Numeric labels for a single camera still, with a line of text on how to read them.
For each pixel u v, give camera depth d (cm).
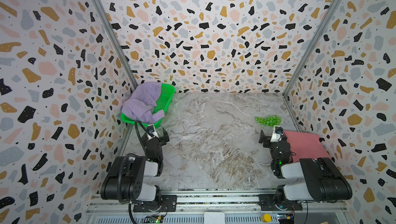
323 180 44
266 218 66
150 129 75
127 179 45
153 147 68
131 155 50
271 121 100
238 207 73
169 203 73
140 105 102
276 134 77
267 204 73
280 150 68
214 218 67
